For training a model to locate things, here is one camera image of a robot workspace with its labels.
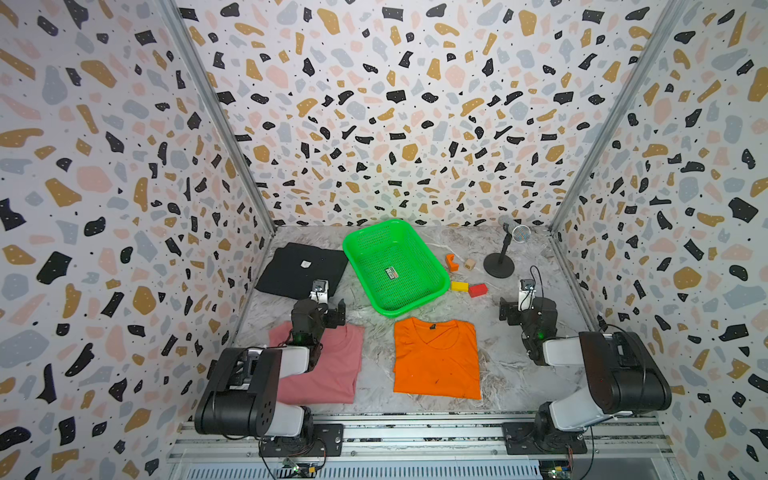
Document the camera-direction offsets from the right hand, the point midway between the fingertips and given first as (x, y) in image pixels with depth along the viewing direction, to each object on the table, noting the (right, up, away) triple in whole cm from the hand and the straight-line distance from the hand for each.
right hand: (521, 296), depth 95 cm
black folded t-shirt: (-77, +8, +14) cm, 79 cm away
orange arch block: (-19, +9, +15) cm, 26 cm away
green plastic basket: (-40, +9, +15) cm, 44 cm away
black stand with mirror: (-1, +9, +15) cm, 18 cm away
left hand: (-60, 0, -2) cm, 61 cm away
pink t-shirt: (-57, -21, -13) cm, 62 cm away
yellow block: (-18, +2, +9) cm, 20 cm away
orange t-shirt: (-28, -17, -9) cm, 34 cm away
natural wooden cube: (-13, +10, +15) cm, 22 cm away
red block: (-11, +1, +10) cm, 15 cm away
